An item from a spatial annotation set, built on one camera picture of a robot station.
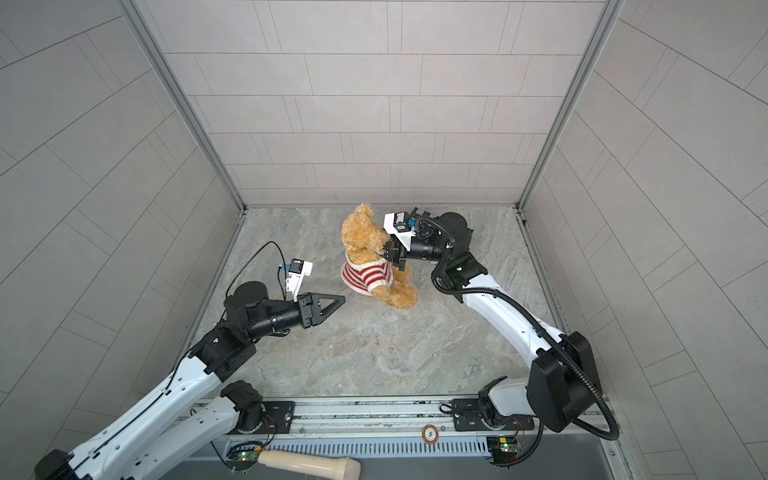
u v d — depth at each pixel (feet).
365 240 1.88
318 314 1.95
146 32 2.42
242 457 2.12
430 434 2.27
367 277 2.03
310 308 1.91
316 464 2.07
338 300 2.19
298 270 2.03
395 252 1.93
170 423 1.47
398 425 2.32
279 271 2.03
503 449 2.23
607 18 2.34
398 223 1.73
